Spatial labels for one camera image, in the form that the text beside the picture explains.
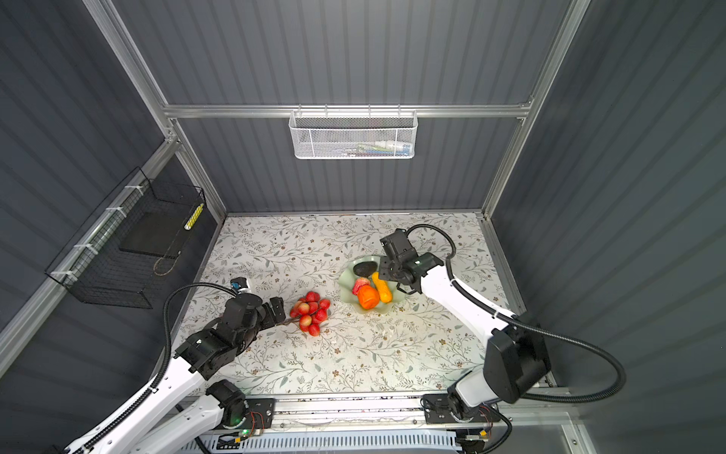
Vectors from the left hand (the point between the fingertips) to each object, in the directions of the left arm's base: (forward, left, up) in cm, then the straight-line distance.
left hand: (269, 305), depth 78 cm
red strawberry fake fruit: (+11, -25, -9) cm, 29 cm away
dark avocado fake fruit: (+15, -28, -6) cm, 32 cm away
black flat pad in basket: (+16, +28, +14) cm, 36 cm away
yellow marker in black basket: (+20, +23, +13) cm, 33 cm away
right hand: (+9, -35, +1) cm, 36 cm away
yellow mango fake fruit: (+10, -33, -10) cm, 36 cm away
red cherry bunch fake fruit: (+1, -10, -7) cm, 12 cm away
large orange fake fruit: (+5, -28, -8) cm, 30 cm away
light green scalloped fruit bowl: (+14, -21, -11) cm, 27 cm away
